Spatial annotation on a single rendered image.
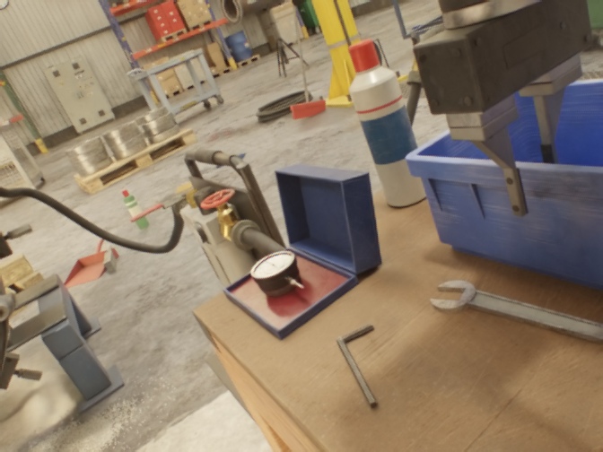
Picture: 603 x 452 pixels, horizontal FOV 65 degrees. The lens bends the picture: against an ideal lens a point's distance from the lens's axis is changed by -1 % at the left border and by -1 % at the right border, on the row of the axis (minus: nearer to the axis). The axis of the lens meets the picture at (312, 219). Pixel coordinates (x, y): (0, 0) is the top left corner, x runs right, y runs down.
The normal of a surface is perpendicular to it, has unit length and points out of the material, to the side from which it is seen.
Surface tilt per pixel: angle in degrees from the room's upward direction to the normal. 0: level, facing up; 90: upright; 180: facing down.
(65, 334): 90
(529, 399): 0
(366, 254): 90
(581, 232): 90
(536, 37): 90
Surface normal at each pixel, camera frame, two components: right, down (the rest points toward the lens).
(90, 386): 0.51, 0.15
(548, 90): -0.78, 0.49
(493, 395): -0.36, -0.86
